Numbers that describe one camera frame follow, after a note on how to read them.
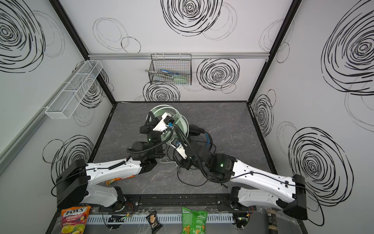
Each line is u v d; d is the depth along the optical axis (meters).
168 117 0.57
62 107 0.72
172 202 0.75
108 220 0.70
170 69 0.89
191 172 0.84
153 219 0.68
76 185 0.41
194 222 0.66
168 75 0.85
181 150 0.56
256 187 0.45
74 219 0.67
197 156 0.45
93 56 0.92
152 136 0.59
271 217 0.68
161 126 0.58
